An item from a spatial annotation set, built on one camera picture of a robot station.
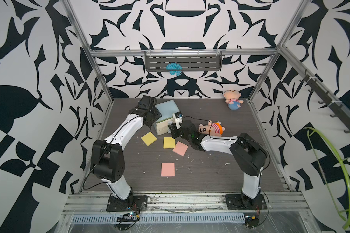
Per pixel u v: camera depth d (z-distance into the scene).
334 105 0.59
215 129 0.95
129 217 0.73
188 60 0.93
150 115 0.77
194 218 0.78
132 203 0.72
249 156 0.50
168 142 0.92
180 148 0.92
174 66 0.90
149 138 0.97
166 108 0.99
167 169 0.85
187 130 0.70
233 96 1.14
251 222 0.71
